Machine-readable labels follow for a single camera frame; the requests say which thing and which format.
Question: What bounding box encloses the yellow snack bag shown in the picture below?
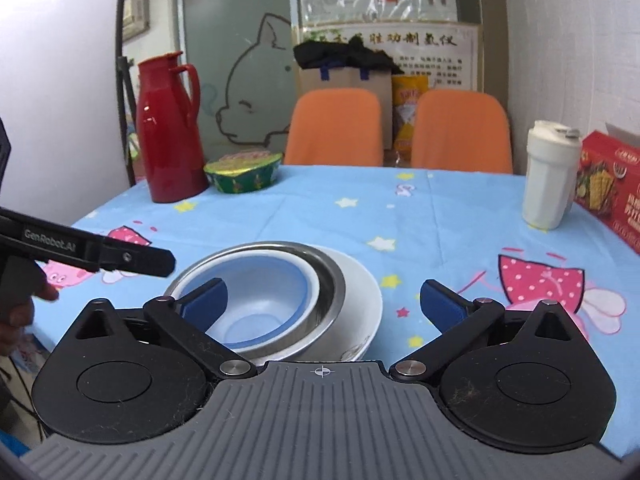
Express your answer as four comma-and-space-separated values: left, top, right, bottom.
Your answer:
391, 75, 432, 167

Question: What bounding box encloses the frosted glass door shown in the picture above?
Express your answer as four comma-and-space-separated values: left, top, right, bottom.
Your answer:
170, 0, 301, 162

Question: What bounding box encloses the red thermos jug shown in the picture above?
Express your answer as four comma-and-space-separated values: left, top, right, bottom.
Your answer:
136, 51, 210, 204

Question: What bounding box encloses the small white printed dish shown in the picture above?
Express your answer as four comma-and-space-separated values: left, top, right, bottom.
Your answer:
165, 247, 384, 362

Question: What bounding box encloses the brown paper bag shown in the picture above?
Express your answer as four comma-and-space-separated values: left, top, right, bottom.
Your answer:
298, 66, 393, 151

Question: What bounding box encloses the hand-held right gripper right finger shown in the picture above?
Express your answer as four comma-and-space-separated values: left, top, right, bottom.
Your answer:
389, 279, 576, 383

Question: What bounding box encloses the blue cartoon printed tablecloth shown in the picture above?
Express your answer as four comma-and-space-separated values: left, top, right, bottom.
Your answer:
15, 164, 640, 461

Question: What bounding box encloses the white tumbler cup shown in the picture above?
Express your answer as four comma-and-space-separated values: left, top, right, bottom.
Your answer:
522, 120, 582, 231

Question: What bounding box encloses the red snack box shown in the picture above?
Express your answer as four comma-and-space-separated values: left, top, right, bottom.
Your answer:
574, 122, 640, 256

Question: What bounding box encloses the white ribbed bowl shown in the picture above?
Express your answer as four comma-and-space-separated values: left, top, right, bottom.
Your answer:
172, 251, 321, 358

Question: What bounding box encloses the orange chair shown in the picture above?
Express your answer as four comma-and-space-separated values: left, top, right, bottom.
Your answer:
410, 90, 514, 175
283, 88, 385, 167

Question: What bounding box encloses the white air conditioner unit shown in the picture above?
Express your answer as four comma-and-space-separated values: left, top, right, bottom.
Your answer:
122, 0, 151, 38

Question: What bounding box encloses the blue plastic bowl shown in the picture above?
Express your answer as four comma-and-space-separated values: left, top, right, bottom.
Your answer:
177, 255, 307, 348

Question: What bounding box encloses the black cloth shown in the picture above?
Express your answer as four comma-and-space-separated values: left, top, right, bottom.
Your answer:
292, 40, 403, 76

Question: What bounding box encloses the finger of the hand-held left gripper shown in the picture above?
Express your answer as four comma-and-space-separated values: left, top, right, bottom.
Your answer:
97, 238, 176, 279

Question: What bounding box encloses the black light stand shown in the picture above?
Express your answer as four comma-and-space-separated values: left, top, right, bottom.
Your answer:
116, 56, 139, 186

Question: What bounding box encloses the green instant noodle bowl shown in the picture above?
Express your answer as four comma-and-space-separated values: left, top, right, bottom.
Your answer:
203, 150, 282, 196

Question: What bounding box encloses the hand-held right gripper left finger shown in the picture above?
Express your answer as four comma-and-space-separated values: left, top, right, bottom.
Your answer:
70, 277, 258, 380

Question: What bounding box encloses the person's left hand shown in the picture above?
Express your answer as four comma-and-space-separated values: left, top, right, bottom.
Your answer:
0, 262, 61, 357

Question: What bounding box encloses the white panel board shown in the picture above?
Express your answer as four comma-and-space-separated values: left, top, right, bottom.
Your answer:
0, 0, 137, 241

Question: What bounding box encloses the stainless steel bowl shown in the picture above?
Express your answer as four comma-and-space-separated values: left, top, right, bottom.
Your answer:
164, 241, 347, 361

